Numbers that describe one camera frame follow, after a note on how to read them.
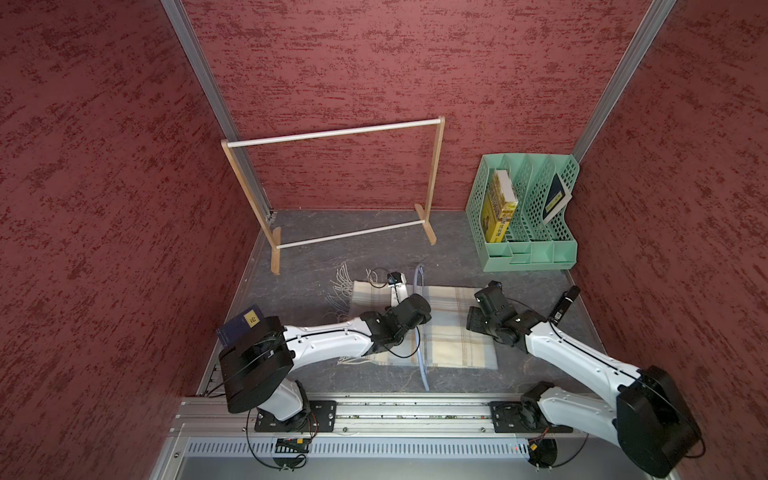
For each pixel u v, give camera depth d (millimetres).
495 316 655
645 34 740
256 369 426
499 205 916
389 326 630
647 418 401
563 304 948
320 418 738
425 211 1136
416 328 636
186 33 739
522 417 715
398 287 738
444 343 849
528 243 1019
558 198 1055
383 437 731
